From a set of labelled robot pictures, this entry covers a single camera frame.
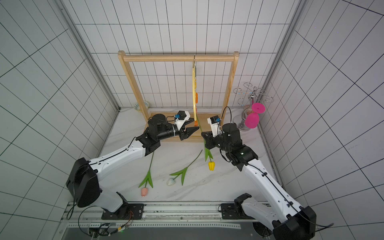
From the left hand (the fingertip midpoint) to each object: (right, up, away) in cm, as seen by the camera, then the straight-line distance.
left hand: (194, 125), depth 73 cm
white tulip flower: (-13, -32, +8) cm, 35 cm away
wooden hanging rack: (+4, +2, +2) cm, 5 cm away
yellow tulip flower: (+7, -14, 0) cm, 15 cm away
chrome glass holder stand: (+34, +19, +16) cm, 42 cm away
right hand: (+2, -4, 0) cm, 5 cm away
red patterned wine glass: (+37, +8, +24) cm, 45 cm away
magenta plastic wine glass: (+41, +3, +29) cm, 50 cm away
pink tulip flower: (-26, -35, +5) cm, 44 cm away
